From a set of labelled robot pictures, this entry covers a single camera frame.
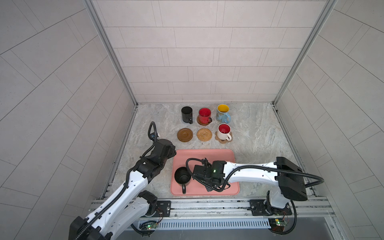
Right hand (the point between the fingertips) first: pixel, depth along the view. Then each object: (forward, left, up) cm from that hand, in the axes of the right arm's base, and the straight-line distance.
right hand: (210, 188), depth 76 cm
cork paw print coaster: (+28, -11, -2) cm, 30 cm away
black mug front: (+7, +14, +1) cm, 15 cm away
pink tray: (+19, +17, -4) cm, 26 cm away
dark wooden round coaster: (+34, +13, 0) cm, 36 cm away
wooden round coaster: (+43, +4, +1) cm, 44 cm away
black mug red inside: (+47, -1, +4) cm, 47 cm away
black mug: (+46, +11, +6) cm, 48 cm away
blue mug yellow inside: (+43, -13, +8) cm, 45 cm away
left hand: (+20, +18, +12) cm, 29 cm away
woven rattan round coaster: (+34, 0, -1) cm, 34 cm away
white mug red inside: (+33, -12, +1) cm, 35 cm away
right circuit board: (-17, -29, -3) cm, 34 cm away
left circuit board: (-14, +27, +2) cm, 31 cm away
